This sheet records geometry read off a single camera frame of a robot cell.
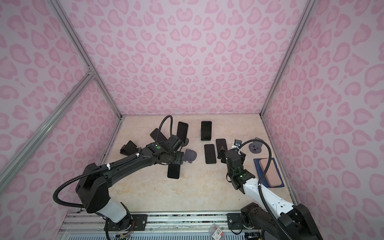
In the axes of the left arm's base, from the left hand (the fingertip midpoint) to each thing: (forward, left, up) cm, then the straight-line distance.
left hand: (180, 155), depth 84 cm
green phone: (-8, +3, -3) cm, 9 cm away
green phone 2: (+21, 0, -5) cm, 22 cm away
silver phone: (+15, -26, -12) cm, 32 cm away
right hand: (+3, -28, +2) cm, 28 cm away
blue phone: (+7, -18, -12) cm, 23 cm away
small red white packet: (-36, -17, -9) cm, 41 cm away
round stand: (+4, -5, -9) cm, 11 cm away
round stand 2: (+8, -47, -8) cm, 48 cm away
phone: (+13, +14, 0) cm, 19 cm away
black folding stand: (+9, +33, -7) cm, 35 cm away
